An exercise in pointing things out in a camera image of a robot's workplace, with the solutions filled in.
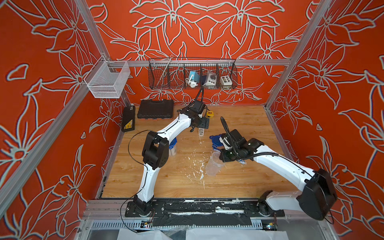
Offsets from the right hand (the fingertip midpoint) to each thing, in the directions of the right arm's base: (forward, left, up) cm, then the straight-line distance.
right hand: (217, 158), depth 79 cm
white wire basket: (+43, +69, +21) cm, 84 cm away
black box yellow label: (+35, +62, -8) cm, 72 cm away
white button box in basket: (+45, -8, +19) cm, 49 cm away
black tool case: (+44, +43, -7) cm, 62 cm away
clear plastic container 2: (-5, +2, +2) cm, 6 cm away
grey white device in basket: (+42, +2, +22) cm, 47 cm away
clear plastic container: (+7, +25, -6) cm, 27 cm away
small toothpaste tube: (+2, -17, -10) cm, 20 cm away
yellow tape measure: (+40, +1, -8) cm, 41 cm away
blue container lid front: (+7, +25, +3) cm, 26 cm away
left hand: (+24, +7, +1) cm, 26 cm away
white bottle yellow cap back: (+22, +8, -6) cm, 24 cm away
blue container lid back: (+16, -2, -10) cm, 20 cm away
